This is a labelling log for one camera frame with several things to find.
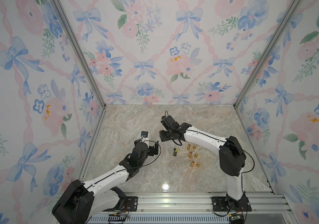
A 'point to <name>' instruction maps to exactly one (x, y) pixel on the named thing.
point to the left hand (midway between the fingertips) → (152, 139)
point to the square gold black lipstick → (175, 151)
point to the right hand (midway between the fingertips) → (164, 134)
